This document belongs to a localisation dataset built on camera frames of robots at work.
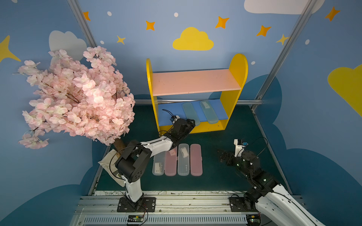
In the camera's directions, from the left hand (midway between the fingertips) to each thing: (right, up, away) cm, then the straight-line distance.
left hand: (194, 121), depth 90 cm
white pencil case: (-22, -26, -2) cm, 34 cm away
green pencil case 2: (+12, +4, +6) cm, 14 cm away
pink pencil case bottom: (+2, -25, +1) cm, 25 cm away
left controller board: (-32, -51, -18) cm, 63 cm away
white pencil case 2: (-7, -25, +1) cm, 26 cm away
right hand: (+17, -16, -12) cm, 26 cm away
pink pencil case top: (-15, -27, +1) cm, 31 cm away
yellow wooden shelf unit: (+13, +21, +29) cm, 38 cm away
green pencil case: (-2, +6, +8) cm, 10 cm away
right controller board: (+30, -52, -17) cm, 63 cm away
